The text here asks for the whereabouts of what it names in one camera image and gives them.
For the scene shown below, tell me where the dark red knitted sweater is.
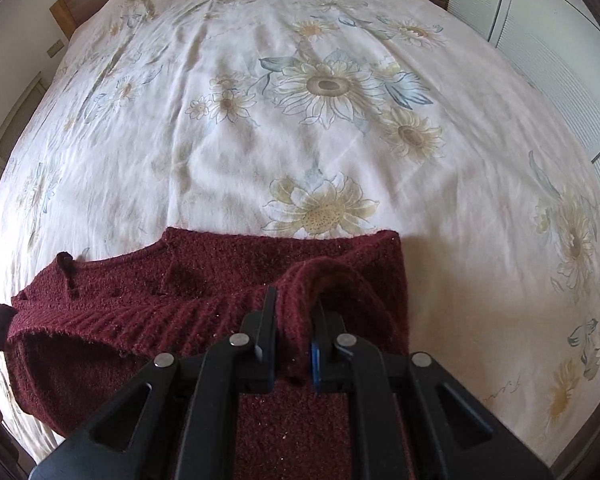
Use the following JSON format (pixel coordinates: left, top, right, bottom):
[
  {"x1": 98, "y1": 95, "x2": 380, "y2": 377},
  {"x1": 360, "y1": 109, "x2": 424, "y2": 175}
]
[{"x1": 7, "y1": 227, "x2": 413, "y2": 480}]

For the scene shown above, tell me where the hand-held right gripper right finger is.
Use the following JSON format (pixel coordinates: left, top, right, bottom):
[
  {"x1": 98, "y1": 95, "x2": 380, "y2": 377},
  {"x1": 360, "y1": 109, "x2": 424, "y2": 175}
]
[{"x1": 309, "y1": 304, "x2": 554, "y2": 480}]

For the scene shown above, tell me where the white floral bedspread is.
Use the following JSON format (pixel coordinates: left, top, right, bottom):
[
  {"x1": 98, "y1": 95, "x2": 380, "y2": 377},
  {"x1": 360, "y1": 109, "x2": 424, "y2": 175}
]
[{"x1": 0, "y1": 0, "x2": 600, "y2": 467}]

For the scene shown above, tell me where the wooden headboard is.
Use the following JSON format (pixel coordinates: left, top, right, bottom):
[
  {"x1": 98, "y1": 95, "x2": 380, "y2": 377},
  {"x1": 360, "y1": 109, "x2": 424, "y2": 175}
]
[{"x1": 50, "y1": 0, "x2": 130, "y2": 41}]

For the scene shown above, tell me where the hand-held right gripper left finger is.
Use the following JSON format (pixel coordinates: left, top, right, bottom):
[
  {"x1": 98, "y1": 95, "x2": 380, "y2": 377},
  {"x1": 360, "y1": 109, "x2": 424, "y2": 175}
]
[{"x1": 30, "y1": 286, "x2": 281, "y2": 480}]

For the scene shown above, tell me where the white wardrobe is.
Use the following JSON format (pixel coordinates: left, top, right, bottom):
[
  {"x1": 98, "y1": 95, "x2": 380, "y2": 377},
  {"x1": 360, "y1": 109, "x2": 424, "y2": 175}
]
[{"x1": 487, "y1": 0, "x2": 600, "y2": 221}]

